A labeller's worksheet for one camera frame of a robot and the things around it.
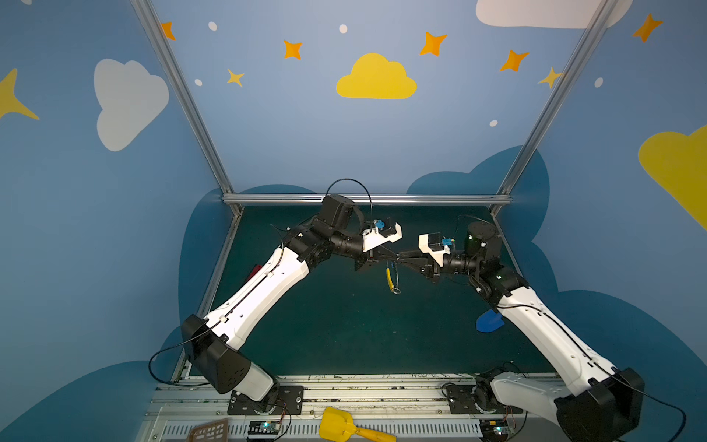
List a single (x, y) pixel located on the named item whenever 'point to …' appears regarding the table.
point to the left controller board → (263, 429)
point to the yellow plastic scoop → (339, 426)
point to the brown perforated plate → (215, 431)
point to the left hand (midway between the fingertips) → (396, 251)
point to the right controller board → (494, 430)
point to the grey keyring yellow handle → (393, 287)
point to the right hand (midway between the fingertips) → (402, 252)
